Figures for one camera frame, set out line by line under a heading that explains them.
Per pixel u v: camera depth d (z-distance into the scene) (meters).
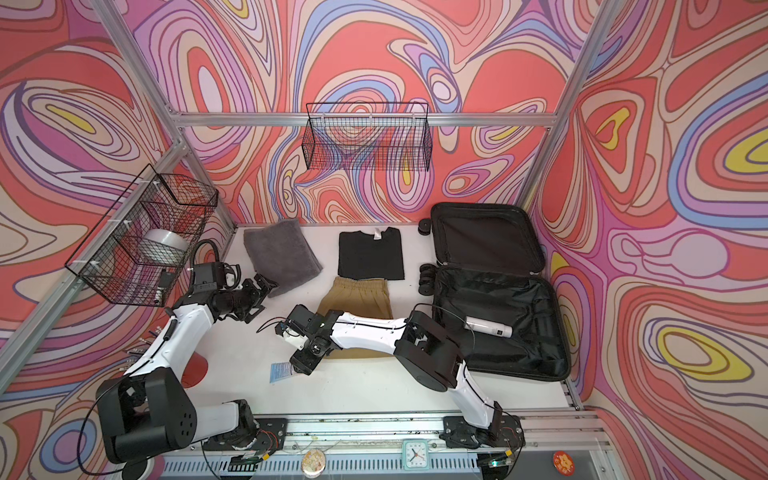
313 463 0.69
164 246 0.70
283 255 1.08
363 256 1.11
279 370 0.83
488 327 0.89
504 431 0.72
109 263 0.67
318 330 0.66
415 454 0.69
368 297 0.94
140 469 0.66
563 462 0.69
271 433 0.73
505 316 0.92
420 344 0.55
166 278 0.74
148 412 0.41
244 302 0.77
